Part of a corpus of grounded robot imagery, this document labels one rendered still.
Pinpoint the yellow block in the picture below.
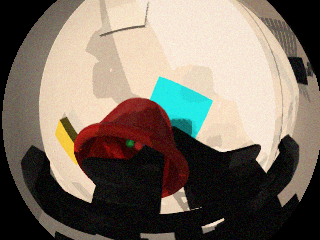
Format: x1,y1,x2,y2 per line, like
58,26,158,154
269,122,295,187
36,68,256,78
56,117,77,165

